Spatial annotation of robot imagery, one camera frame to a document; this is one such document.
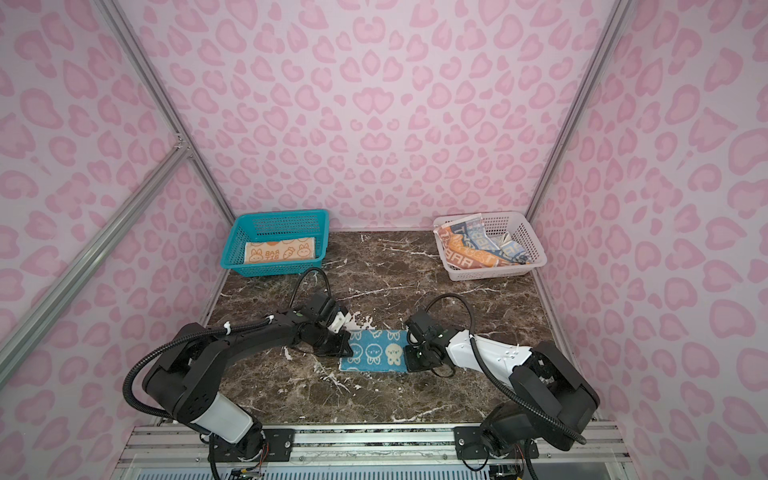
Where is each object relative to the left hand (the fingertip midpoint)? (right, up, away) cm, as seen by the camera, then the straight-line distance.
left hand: (355, 349), depth 86 cm
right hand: (+15, -3, -2) cm, 16 cm away
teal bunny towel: (+6, -1, +2) cm, 6 cm away
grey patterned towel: (+39, +32, +27) cm, 57 cm away
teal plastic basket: (-35, +39, +31) cm, 60 cm away
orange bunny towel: (-35, +29, +24) cm, 51 cm away
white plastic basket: (+58, +38, +26) cm, 74 cm away
